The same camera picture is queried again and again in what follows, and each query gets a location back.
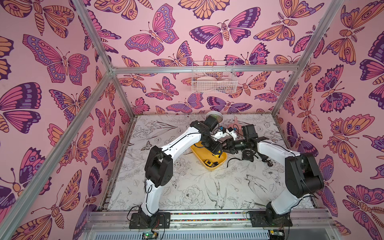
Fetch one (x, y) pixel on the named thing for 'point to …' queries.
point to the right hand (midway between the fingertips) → (216, 150)
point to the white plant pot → (218, 115)
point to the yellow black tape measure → (210, 164)
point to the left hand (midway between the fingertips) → (219, 149)
